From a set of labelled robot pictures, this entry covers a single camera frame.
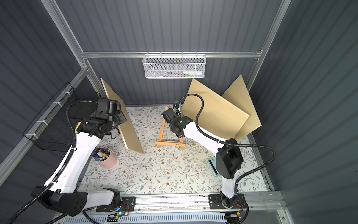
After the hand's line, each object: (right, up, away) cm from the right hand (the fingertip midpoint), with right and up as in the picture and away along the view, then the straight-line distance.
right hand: (180, 120), depth 85 cm
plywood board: (+38, +17, +6) cm, 42 cm away
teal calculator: (+20, -26, +1) cm, 33 cm away
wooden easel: (-12, -14, 0) cm, 19 cm away
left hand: (-31, +2, -13) cm, 34 cm away
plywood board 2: (+25, +1, +1) cm, 25 cm away
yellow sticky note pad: (-56, -2, -10) cm, 57 cm away
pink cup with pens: (-43, -21, -6) cm, 49 cm away
